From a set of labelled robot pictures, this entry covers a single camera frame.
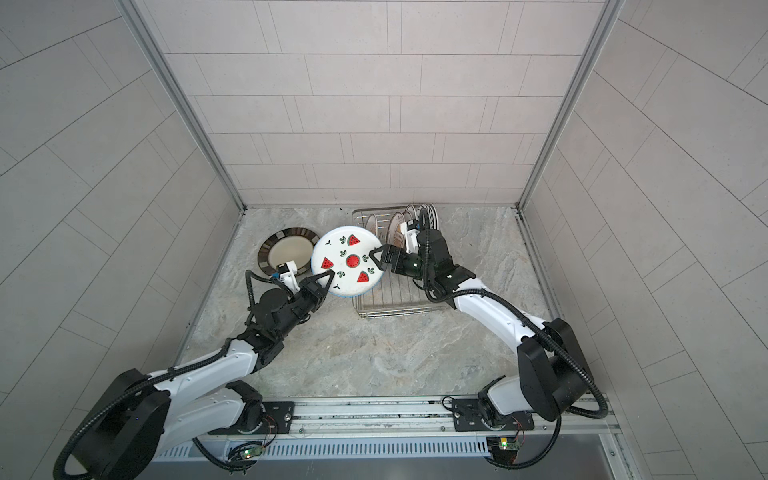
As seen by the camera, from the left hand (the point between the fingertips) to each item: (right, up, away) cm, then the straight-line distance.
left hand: (342, 271), depth 77 cm
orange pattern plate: (+14, +9, +22) cm, 27 cm away
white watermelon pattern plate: (0, +5, +3) cm, 6 cm away
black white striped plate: (+21, +15, -7) cm, 26 cm away
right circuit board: (+39, -40, -10) cm, 56 cm away
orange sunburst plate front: (+6, +13, +22) cm, 26 cm away
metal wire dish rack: (+14, -9, +14) cm, 22 cm away
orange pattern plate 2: (+18, +16, +17) cm, 30 cm away
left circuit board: (-17, -38, -13) cm, 43 cm away
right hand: (+9, +3, +1) cm, 10 cm away
